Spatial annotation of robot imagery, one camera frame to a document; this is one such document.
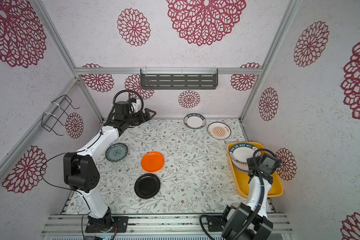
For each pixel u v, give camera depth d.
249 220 0.38
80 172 0.48
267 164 0.60
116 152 1.00
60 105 0.79
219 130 1.13
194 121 1.21
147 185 0.88
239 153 0.89
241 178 0.87
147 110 0.78
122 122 0.67
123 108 0.68
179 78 0.92
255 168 0.61
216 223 0.75
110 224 0.72
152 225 0.75
